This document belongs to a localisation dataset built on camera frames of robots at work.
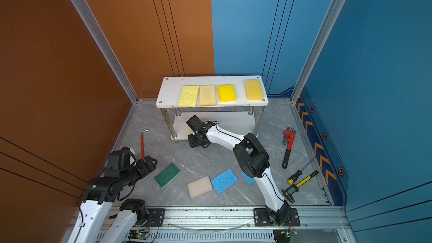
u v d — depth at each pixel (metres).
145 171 0.65
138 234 0.70
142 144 0.97
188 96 0.72
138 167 0.64
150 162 0.68
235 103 0.72
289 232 0.69
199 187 0.82
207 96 0.72
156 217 0.74
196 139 0.81
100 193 0.47
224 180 0.83
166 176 0.84
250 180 0.83
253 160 0.55
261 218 0.72
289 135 0.99
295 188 0.81
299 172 0.85
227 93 0.74
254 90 0.76
